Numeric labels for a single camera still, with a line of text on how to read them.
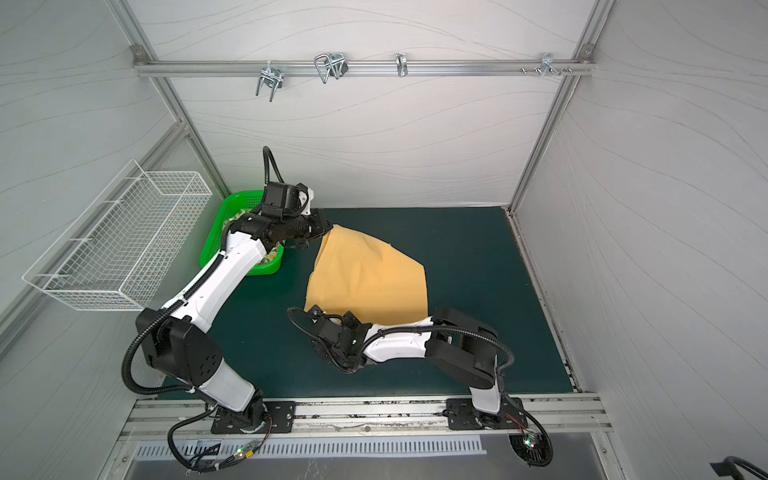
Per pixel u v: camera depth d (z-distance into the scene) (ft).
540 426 2.35
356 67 2.57
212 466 2.20
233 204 3.83
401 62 2.36
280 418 2.41
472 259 3.45
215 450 2.35
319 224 2.32
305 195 2.14
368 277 3.17
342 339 2.08
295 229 2.17
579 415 2.51
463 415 2.37
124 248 2.26
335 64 2.50
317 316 2.35
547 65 2.50
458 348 1.52
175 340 1.37
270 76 2.56
